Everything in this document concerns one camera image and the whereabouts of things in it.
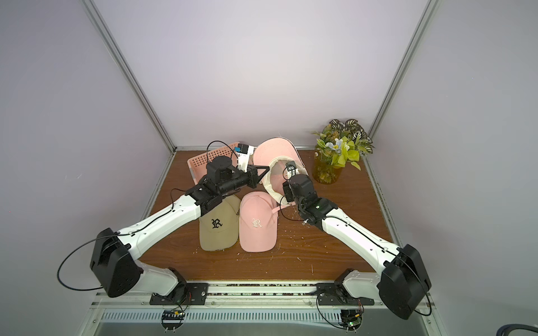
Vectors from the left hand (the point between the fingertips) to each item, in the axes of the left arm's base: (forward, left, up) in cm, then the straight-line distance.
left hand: (271, 169), depth 71 cm
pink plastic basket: (+25, +41, -28) cm, 56 cm away
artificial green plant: (+21, -29, -7) cm, 37 cm away
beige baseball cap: (-10, +22, -26) cm, 36 cm away
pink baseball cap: (-10, +5, -23) cm, 25 cm away
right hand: (+3, -8, -8) cm, 12 cm away
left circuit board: (-41, +35, -35) cm, 64 cm away
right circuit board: (-40, -28, -33) cm, 59 cm away
